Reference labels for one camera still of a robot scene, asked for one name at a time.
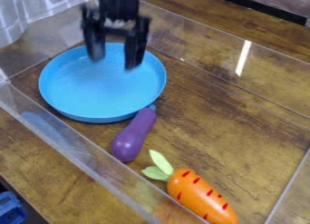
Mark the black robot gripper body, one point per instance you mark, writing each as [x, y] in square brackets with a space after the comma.
[113, 16]

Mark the clear acrylic enclosure wall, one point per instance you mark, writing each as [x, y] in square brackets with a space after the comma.
[232, 121]

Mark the orange toy carrot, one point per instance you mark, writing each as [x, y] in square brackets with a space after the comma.
[188, 188]

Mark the blue round tray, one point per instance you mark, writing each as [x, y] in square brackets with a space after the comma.
[100, 92]

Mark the white curtain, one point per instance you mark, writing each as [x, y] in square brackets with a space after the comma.
[17, 13]

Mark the purple toy eggplant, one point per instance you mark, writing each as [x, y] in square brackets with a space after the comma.
[128, 141]

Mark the blue plastic object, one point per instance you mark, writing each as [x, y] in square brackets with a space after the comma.
[12, 212]

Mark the dark wooden furniture edge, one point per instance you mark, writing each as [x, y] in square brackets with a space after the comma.
[268, 10]

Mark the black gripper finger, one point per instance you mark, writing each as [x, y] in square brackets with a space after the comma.
[93, 37]
[135, 43]

